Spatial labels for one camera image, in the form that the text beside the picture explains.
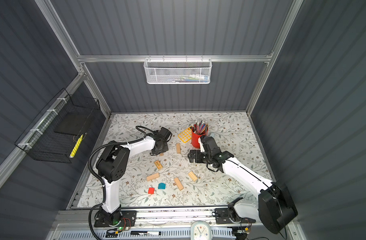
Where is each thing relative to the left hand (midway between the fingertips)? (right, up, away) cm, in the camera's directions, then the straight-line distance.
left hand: (163, 149), depth 99 cm
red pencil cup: (+22, +4, +8) cm, 24 cm away
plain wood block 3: (+11, -17, -15) cm, 25 cm away
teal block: (+1, -19, -15) cm, 24 cm away
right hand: (+21, -2, -15) cm, 26 cm away
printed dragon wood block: (-2, -8, -8) cm, 12 cm away
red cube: (-5, -21, -16) cm, 27 cm away
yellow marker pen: (-36, +6, -31) cm, 48 cm away
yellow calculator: (+15, +9, +6) cm, 19 cm away
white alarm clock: (+22, -33, -31) cm, 50 cm away
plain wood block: (-1, -3, -4) cm, 5 cm away
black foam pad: (-42, +17, -23) cm, 51 cm away
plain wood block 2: (+10, +1, 0) cm, 10 cm away
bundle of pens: (+24, +14, -3) cm, 28 cm away
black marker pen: (-4, -35, -30) cm, 46 cm away
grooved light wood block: (+19, -14, -13) cm, 27 cm away
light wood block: (-6, -15, -12) cm, 20 cm away
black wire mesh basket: (-49, +12, -27) cm, 57 cm away
